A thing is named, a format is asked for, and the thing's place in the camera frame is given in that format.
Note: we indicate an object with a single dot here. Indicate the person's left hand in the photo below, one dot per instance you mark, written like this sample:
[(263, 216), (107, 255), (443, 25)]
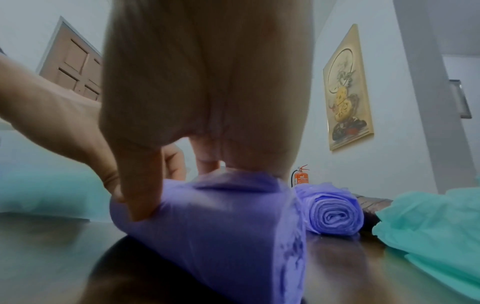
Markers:
[(56, 112)]

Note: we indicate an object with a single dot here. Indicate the person's right hand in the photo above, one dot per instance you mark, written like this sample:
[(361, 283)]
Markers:
[(206, 74)]

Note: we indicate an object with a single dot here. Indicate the purple bag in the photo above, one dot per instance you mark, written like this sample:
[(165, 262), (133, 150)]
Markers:
[(225, 231), (333, 213)]

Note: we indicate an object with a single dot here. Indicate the brown wooden door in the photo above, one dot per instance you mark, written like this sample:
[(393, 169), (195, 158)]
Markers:
[(75, 65)]

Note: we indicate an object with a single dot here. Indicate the red fire extinguisher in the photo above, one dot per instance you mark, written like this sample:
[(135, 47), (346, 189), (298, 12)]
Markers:
[(302, 178)]

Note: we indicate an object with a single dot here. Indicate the gold framed wall picture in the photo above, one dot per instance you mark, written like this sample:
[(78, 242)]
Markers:
[(348, 89)]

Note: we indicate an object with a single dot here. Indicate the dark wall frame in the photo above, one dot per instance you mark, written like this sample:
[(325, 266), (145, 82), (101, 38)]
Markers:
[(460, 98)]

